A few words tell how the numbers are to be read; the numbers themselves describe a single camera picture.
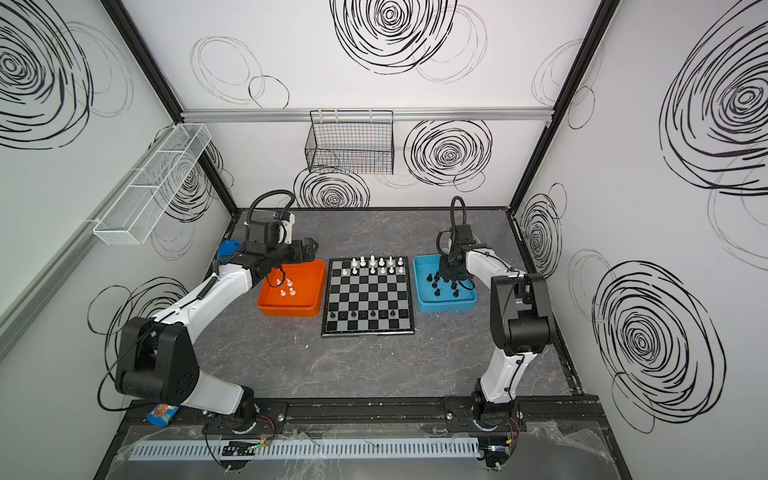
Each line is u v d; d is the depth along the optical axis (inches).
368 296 36.9
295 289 37.0
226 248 38.0
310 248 31.1
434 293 37.9
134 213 28.7
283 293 37.4
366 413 29.7
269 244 26.8
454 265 28.9
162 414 29.0
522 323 19.2
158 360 16.7
